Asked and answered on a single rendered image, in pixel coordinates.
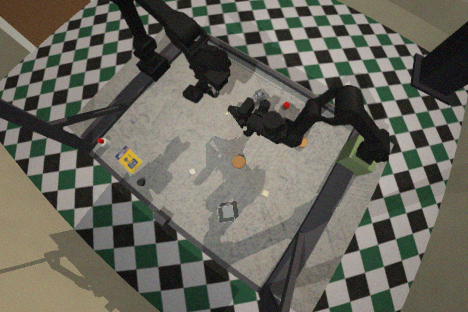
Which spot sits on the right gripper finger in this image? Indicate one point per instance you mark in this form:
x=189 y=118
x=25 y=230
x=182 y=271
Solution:
x=239 y=122
x=234 y=110

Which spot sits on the orange wooden disc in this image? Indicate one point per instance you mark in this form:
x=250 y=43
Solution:
x=238 y=161

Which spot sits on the orange flat disc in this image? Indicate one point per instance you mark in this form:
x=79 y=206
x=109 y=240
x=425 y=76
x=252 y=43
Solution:
x=304 y=143

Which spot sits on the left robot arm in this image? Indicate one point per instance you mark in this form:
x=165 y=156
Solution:
x=183 y=31

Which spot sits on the grey flat bar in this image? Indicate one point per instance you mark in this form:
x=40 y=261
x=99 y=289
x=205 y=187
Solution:
x=256 y=72

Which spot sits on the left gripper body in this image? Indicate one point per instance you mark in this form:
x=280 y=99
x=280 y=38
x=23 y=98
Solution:
x=195 y=93

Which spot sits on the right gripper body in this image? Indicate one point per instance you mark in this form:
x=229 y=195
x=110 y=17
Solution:
x=251 y=120

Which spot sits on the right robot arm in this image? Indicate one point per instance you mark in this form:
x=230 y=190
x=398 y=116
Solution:
x=349 y=109

